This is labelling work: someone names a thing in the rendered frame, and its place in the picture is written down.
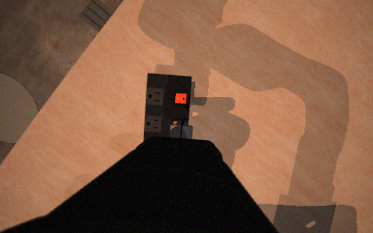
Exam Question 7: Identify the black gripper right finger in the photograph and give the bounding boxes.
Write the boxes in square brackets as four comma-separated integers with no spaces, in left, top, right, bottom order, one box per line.
[182,120,193,139]

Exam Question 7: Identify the black power strip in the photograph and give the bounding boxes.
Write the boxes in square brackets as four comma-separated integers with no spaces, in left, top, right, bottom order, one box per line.
[144,73,192,141]

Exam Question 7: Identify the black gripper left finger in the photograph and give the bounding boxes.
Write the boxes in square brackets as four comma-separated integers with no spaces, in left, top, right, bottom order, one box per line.
[170,120,183,138]

